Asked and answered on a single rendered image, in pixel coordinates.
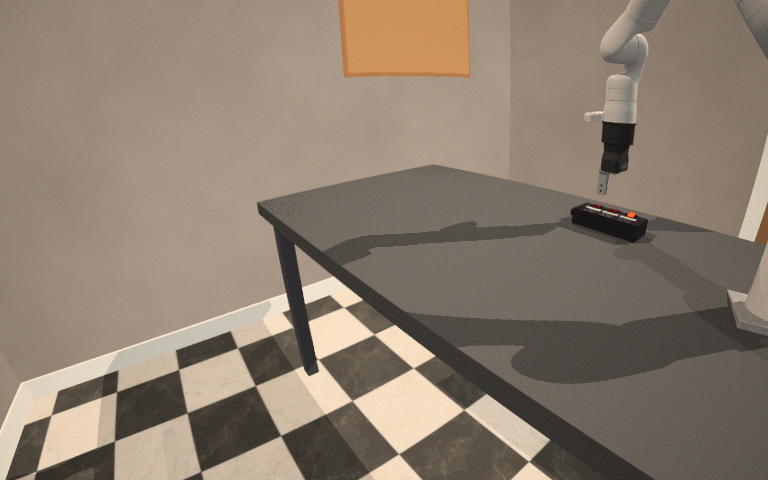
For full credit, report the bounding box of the dark grey power strip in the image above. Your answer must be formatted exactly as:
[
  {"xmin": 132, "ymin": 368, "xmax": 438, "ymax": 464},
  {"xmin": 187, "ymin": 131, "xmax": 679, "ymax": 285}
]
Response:
[{"xmin": 570, "ymin": 202, "xmax": 648, "ymax": 243}]

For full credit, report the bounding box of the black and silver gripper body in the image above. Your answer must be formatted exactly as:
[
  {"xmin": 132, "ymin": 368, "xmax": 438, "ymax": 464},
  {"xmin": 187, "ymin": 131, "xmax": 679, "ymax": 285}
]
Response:
[{"xmin": 584, "ymin": 100, "xmax": 637, "ymax": 173}]

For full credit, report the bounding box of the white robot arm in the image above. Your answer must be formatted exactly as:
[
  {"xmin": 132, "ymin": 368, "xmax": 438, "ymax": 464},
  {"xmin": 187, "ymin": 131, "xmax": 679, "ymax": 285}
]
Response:
[{"xmin": 600, "ymin": 0, "xmax": 768, "ymax": 321}]

